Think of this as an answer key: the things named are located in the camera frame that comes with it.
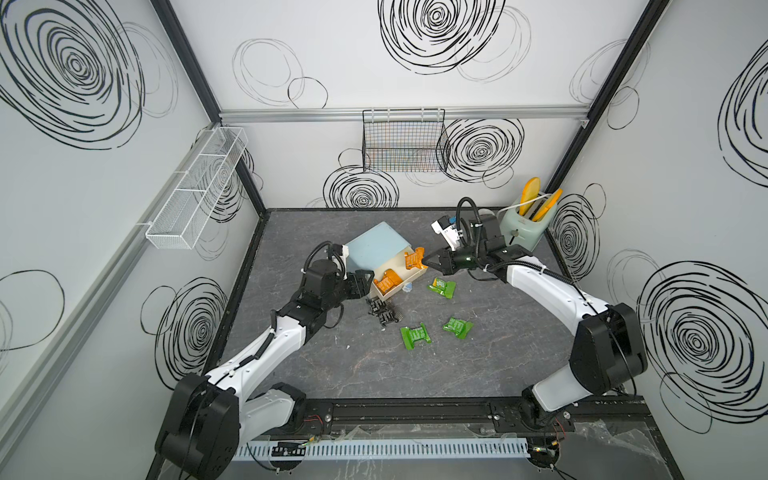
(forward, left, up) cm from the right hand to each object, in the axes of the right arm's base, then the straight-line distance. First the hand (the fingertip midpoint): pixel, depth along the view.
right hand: (425, 262), depth 80 cm
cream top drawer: (+4, +7, -8) cm, 11 cm away
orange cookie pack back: (+1, +3, -1) cm, 3 cm away
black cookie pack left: (-4, +14, -18) cm, 23 cm away
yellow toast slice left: (+29, -36, 0) cm, 46 cm away
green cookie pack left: (-13, +3, -19) cm, 23 cm away
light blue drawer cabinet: (+9, +15, -6) cm, 18 cm away
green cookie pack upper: (+3, -8, -19) cm, 20 cm away
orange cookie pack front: (-1, +10, -8) cm, 13 cm away
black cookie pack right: (-7, +10, -19) cm, 22 cm away
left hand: (-2, +16, -3) cm, 17 cm away
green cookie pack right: (-10, -11, -20) cm, 25 cm away
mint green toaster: (+17, -32, -6) cm, 36 cm away
